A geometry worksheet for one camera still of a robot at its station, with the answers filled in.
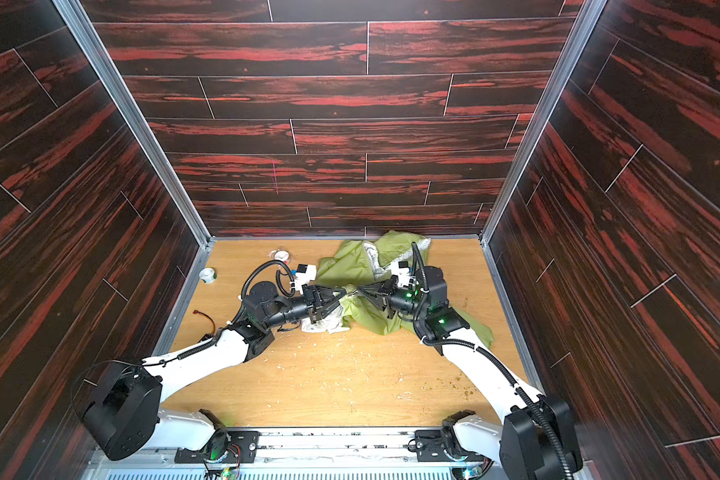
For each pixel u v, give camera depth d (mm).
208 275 1070
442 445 733
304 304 673
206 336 928
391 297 664
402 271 733
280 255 1118
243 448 734
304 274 730
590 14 662
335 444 753
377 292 708
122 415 421
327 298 687
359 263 1044
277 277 690
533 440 393
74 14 662
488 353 497
